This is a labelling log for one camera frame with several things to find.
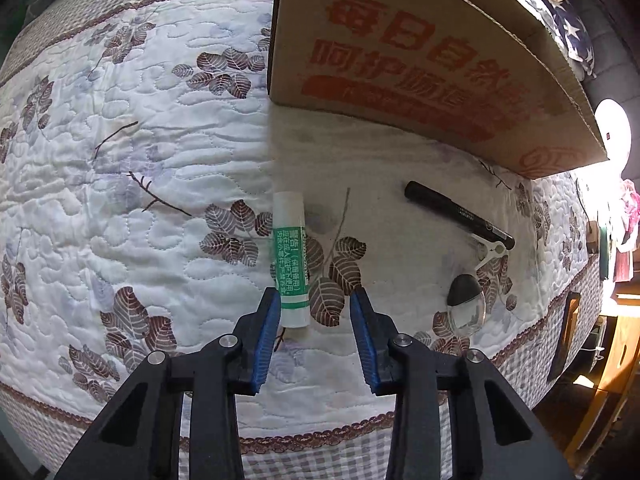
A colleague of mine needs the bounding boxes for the grey padded headboard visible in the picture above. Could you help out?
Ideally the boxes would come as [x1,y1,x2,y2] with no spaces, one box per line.
[575,0,640,111]

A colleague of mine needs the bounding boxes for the white green glue stick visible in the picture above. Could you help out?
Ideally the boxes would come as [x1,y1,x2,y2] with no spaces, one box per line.
[270,191,312,330]

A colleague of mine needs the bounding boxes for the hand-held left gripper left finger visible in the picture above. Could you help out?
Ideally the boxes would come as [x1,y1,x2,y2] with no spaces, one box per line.
[52,287,284,480]

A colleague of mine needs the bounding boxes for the wooden chair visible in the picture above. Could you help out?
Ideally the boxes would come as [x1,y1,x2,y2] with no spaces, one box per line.
[564,305,640,467]

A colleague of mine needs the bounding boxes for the black marker pen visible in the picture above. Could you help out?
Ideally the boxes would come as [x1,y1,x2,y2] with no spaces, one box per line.
[404,180,516,250]

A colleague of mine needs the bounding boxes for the pink clothing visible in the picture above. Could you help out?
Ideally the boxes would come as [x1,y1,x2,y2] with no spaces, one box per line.
[612,179,640,283]

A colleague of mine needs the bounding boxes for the clear bottle grey cap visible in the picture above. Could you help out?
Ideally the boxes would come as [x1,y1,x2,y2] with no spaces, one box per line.
[446,273,486,337]

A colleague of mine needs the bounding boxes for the brown cardboard box orange print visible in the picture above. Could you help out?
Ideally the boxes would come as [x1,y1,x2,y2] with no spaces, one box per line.
[267,0,610,181]

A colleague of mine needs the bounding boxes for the navy star print pillow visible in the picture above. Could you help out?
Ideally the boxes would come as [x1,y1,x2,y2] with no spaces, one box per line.
[542,0,597,80]

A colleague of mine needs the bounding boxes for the floral quilted bedspread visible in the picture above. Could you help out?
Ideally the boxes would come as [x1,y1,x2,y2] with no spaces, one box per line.
[0,0,613,480]

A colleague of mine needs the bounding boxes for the round white lamp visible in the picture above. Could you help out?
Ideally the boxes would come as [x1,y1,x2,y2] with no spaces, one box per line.
[594,98,634,182]

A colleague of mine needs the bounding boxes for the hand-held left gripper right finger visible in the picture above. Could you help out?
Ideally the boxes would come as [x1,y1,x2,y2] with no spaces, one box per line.
[348,287,577,480]

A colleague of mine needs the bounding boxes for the white plastic clothespin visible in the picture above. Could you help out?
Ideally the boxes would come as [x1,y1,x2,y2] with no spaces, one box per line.
[469,233,507,274]

